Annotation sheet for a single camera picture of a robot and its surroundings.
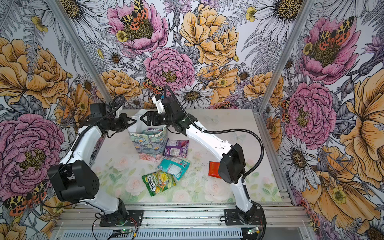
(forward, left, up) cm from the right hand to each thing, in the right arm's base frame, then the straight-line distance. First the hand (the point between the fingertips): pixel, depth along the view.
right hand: (148, 121), depth 75 cm
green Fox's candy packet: (-20, -2, -27) cm, 34 cm away
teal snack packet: (-12, -12, -26) cm, 31 cm away
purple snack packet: (+1, -11, -27) cm, 29 cm away
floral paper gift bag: (-5, +1, -9) cm, 11 cm away
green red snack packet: (+7, +3, -16) cm, 17 cm away
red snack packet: (-11, -34, -31) cm, 47 cm away
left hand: (+4, +9, -7) cm, 12 cm away
